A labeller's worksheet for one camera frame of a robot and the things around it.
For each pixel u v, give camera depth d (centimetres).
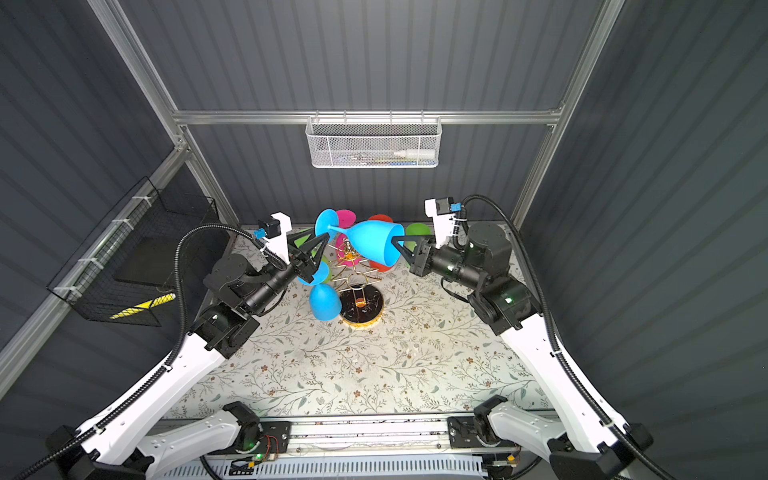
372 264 88
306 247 56
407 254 58
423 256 51
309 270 58
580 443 39
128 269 70
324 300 75
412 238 56
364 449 73
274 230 51
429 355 87
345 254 75
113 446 38
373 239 56
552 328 42
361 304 96
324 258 61
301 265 54
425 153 88
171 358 44
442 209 52
